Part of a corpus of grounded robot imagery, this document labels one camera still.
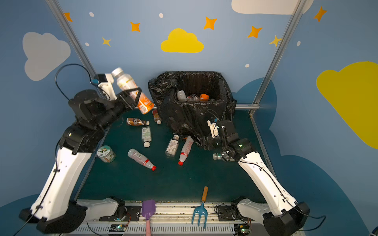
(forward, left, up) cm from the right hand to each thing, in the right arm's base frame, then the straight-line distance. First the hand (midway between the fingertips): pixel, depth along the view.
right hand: (207, 137), depth 74 cm
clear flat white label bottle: (+7, +21, -21) cm, 31 cm away
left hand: (+1, +29, +26) cm, 39 cm away
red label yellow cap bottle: (+27, +8, +4) cm, 28 cm away
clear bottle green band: (+2, -10, -23) cm, 25 cm away
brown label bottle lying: (+25, +52, -20) cm, 61 cm away
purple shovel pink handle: (-30, +30, -26) cm, 49 cm away
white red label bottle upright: (+9, +11, -22) cm, 26 cm away
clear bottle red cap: (-3, +39, -21) cm, 45 cm away
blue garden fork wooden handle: (-29, +1, -24) cm, 38 cm away
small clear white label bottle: (+14, +41, -22) cm, 48 cm away
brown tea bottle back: (+31, +37, -20) cm, 53 cm away
